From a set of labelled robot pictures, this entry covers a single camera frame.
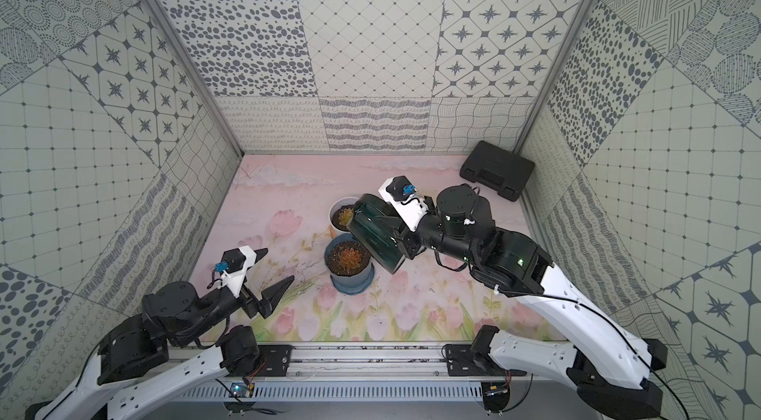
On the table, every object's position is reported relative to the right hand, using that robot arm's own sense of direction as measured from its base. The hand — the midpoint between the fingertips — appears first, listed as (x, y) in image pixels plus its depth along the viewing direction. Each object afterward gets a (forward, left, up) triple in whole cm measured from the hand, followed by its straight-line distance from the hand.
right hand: (384, 215), depth 58 cm
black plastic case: (+44, -41, -34) cm, 69 cm away
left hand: (-6, +23, -8) cm, 25 cm away
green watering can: (+1, +2, -6) cm, 7 cm away
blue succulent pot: (+2, +11, -28) cm, 30 cm away
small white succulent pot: (+18, +15, -27) cm, 36 cm away
